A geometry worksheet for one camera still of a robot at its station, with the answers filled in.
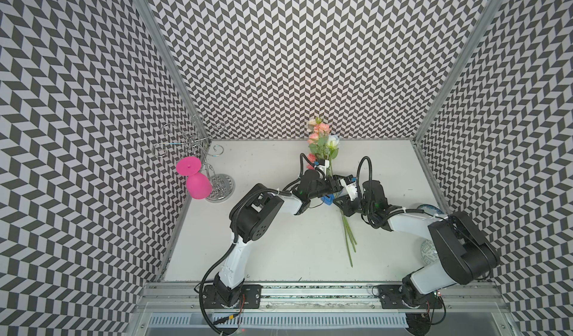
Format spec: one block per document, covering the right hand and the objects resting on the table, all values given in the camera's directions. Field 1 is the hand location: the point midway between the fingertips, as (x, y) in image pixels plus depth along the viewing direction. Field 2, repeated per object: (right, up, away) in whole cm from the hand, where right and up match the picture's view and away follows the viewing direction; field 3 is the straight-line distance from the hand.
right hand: (335, 203), depth 90 cm
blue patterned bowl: (+39, -2, -1) cm, 39 cm away
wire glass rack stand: (-68, +32, +25) cm, 79 cm away
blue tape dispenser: (-2, +1, +3) cm, 4 cm away
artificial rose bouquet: (-5, +24, +3) cm, 25 cm away
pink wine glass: (-50, +9, -14) cm, 53 cm away
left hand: (+5, +9, 0) cm, 10 cm away
